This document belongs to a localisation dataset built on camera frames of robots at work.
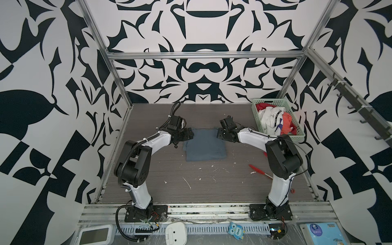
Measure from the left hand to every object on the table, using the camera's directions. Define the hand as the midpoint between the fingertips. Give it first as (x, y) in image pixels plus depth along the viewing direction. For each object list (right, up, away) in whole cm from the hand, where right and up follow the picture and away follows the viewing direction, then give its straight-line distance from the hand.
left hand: (190, 132), depth 94 cm
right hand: (+20, -1, +3) cm, 20 cm away
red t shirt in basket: (+63, +3, +5) cm, 63 cm away
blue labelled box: (+60, -40, -29) cm, 78 cm away
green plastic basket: (+70, -1, +4) cm, 70 cm away
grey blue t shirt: (+10, -8, -1) cm, 12 cm away
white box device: (-5, -42, -27) cm, 50 cm away
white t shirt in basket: (+52, +7, +5) cm, 53 cm away
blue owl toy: (+22, -41, -26) cm, 53 cm away
